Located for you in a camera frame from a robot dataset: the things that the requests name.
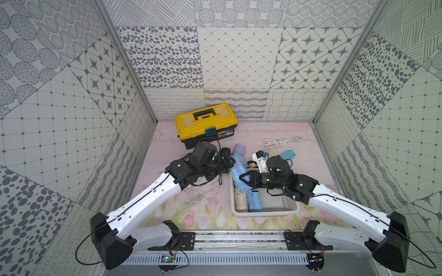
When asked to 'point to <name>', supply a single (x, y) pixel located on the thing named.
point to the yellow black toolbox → (209, 124)
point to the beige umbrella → (241, 204)
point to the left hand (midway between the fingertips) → (230, 162)
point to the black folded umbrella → (227, 161)
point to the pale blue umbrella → (237, 170)
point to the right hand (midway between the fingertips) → (242, 179)
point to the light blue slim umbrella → (254, 202)
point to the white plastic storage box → (271, 205)
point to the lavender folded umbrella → (239, 148)
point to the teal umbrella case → (288, 154)
